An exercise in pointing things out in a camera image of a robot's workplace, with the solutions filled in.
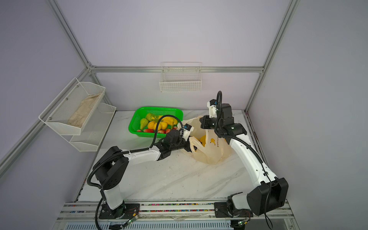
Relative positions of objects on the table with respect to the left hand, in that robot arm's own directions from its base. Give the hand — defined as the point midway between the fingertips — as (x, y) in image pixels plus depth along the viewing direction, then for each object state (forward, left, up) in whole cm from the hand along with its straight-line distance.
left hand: (197, 140), depth 85 cm
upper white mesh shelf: (+9, +70, +16) cm, 73 cm away
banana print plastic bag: (-11, -3, +13) cm, 17 cm away
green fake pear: (+28, +36, -9) cm, 47 cm away
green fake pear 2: (+23, +40, -11) cm, 47 cm away
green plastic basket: (+29, +44, -6) cm, 53 cm away
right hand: (+4, 0, +15) cm, 16 cm away
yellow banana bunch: (-7, -2, +13) cm, 15 cm away
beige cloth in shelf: (+4, +65, +15) cm, 67 cm away
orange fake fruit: (+19, +32, -9) cm, 39 cm away
